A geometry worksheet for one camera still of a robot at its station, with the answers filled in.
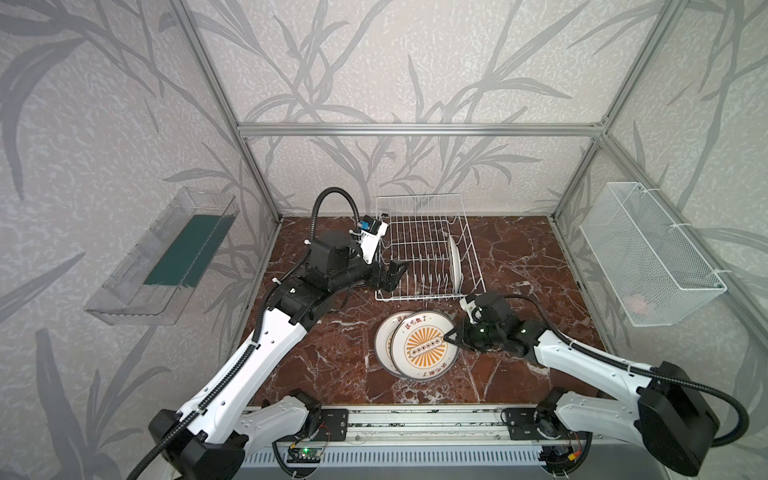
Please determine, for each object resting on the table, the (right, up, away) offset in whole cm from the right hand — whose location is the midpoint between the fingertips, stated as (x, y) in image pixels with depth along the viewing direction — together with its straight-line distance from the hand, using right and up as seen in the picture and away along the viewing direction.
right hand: (443, 329), depth 81 cm
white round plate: (-7, -6, 0) cm, 9 cm away
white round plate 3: (+4, +17, +6) cm, 18 cm away
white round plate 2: (-17, -5, +6) cm, 18 cm away
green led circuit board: (-34, -28, -9) cm, 45 cm away
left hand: (-12, +22, -13) cm, 29 cm away
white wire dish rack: (+1, +25, +31) cm, 40 cm away
